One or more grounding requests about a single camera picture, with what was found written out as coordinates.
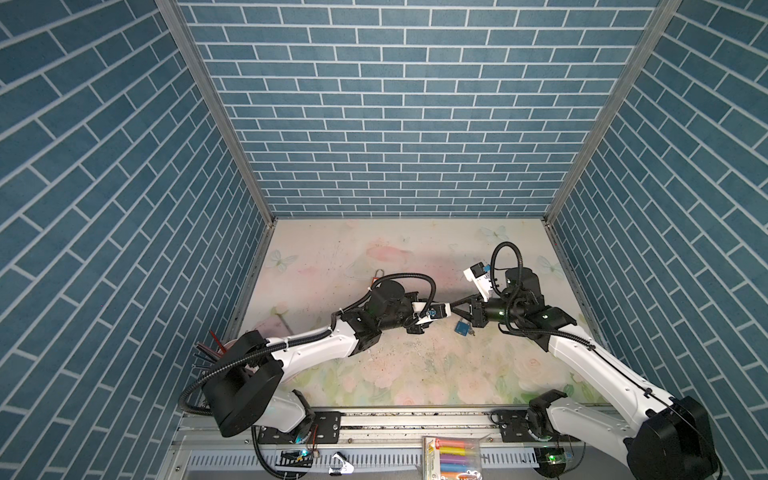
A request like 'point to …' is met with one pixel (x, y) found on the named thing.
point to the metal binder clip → (339, 465)
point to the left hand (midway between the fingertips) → (440, 304)
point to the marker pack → (451, 458)
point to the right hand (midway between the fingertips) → (448, 305)
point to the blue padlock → (462, 327)
